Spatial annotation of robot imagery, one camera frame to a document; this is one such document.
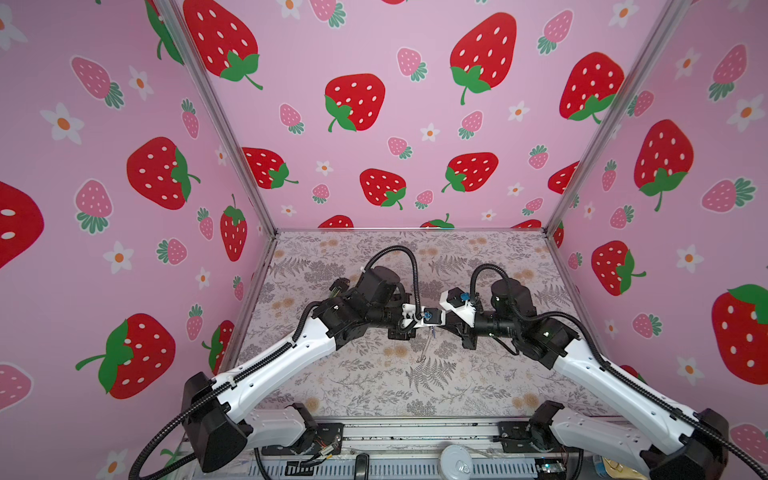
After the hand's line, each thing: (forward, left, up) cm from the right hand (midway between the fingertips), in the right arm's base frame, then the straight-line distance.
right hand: (434, 319), depth 70 cm
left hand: (+1, +1, +1) cm, 2 cm away
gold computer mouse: (-22, -44, -20) cm, 54 cm away
